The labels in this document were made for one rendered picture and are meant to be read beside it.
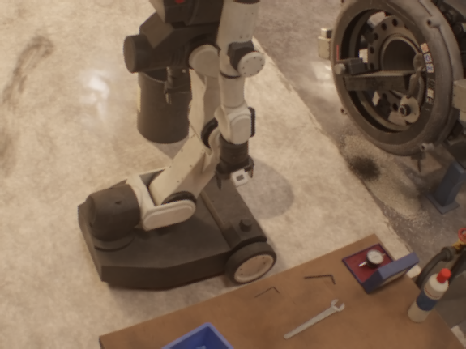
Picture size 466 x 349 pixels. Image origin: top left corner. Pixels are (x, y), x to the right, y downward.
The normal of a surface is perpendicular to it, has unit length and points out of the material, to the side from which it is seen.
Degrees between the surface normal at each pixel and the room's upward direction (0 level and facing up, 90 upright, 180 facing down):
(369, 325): 0
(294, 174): 0
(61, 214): 0
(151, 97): 93
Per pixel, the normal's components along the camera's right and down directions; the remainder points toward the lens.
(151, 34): -0.50, -0.36
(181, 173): -0.68, -0.18
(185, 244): 0.17, -0.70
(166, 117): 0.12, 0.74
